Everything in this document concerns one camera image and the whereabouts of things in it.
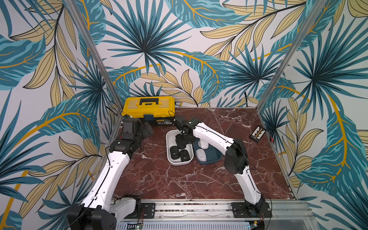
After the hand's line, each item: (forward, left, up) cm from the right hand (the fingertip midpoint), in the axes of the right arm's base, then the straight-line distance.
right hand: (183, 141), depth 91 cm
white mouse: (-7, -11, -5) cm, 14 cm away
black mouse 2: (-7, 0, -6) cm, 9 cm away
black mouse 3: (0, +1, -6) cm, 6 cm away
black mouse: (-6, +6, -5) cm, 10 cm away
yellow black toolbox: (+20, +14, +9) cm, 26 cm away
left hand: (-2, +21, +14) cm, 26 cm away
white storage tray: (+6, +8, -3) cm, 11 cm away
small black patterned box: (+8, -53, -8) cm, 54 cm away
